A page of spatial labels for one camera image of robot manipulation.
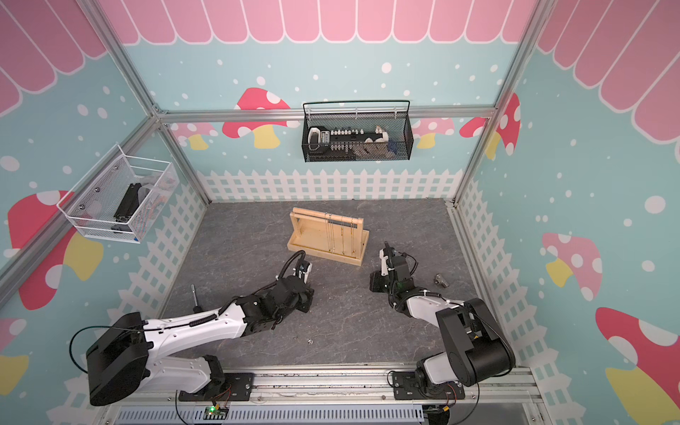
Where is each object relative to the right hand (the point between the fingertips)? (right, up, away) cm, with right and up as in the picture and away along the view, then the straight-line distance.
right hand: (370, 274), depth 93 cm
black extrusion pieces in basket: (-66, +21, -23) cm, 74 cm away
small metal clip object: (+25, -2, +1) cm, 25 cm away
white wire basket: (-71, +25, -20) cm, 78 cm away
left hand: (-20, -3, -9) cm, 23 cm away
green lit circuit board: (-45, -35, -20) cm, 60 cm away
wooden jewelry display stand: (-11, +13, +9) cm, 19 cm away
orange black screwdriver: (-59, -11, -4) cm, 60 cm away
